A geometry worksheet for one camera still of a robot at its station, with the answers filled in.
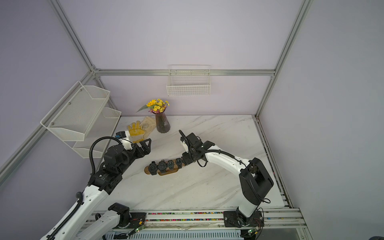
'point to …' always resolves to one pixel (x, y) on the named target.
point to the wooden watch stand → (166, 171)
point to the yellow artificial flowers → (156, 106)
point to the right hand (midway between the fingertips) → (189, 158)
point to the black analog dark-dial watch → (179, 162)
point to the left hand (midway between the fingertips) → (143, 143)
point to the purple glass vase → (162, 124)
